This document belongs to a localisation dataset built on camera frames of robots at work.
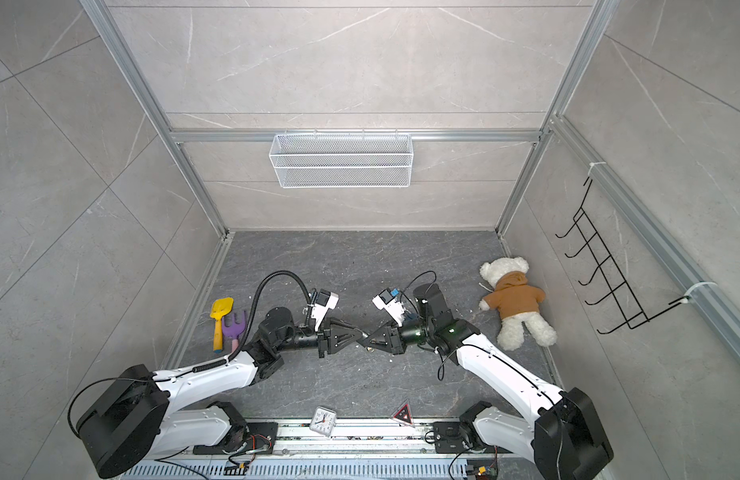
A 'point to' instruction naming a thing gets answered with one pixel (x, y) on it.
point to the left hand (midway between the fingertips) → (360, 332)
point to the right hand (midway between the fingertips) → (369, 340)
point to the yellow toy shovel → (219, 309)
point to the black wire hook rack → (630, 310)
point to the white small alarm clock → (323, 421)
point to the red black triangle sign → (404, 414)
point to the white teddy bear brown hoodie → (516, 302)
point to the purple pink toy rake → (234, 329)
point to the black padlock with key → (365, 341)
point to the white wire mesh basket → (342, 160)
